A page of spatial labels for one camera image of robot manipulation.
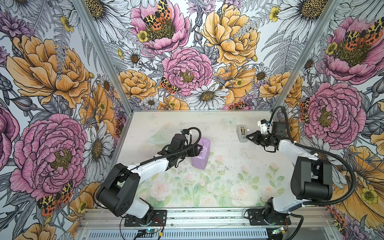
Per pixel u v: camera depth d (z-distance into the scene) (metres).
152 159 0.57
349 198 0.41
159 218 0.73
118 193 0.43
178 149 0.69
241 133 1.04
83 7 0.72
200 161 0.81
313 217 0.76
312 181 0.46
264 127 0.85
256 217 0.74
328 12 0.73
